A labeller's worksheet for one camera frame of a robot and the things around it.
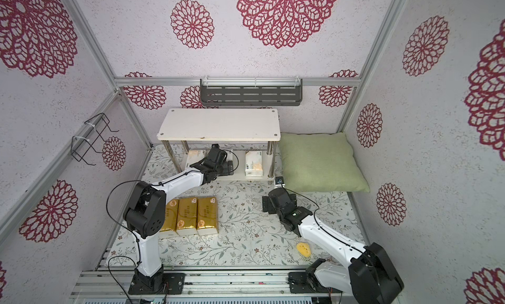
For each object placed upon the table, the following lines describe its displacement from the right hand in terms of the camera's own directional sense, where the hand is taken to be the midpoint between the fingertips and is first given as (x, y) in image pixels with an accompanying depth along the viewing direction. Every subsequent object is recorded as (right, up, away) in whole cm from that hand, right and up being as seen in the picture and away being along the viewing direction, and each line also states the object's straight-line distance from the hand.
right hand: (273, 195), depth 86 cm
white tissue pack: (-39, +18, +15) cm, 45 cm away
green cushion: (+23, +14, +9) cm, 29 cm away
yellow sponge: (+12, -21, -6) cm, 25 cm away
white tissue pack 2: (-9, +14, +10) cm, 19 cm away
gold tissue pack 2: (-29, -8, -2) cm, 30 cm away
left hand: (-24, +13, +12) cm, 30 cm away
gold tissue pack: (-37, -9, -1) cm, 38 cm away
